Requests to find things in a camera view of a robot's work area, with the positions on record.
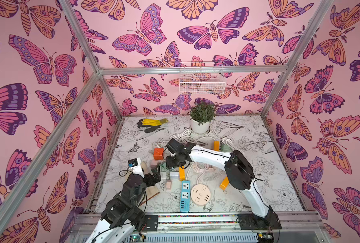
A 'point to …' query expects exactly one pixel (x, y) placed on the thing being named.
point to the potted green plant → (200, 116)
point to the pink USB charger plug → (168, 184)
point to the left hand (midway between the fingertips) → (153, 166)
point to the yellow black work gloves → (153, 124)
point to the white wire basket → (202, 83)
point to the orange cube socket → (158, 153)
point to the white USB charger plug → (174, 175)
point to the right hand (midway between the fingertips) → (166, 168)
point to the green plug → (226, 148)
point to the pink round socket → (200, 194)
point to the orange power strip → (217, 146)
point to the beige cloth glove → (151, 191)
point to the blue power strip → (185, 196)
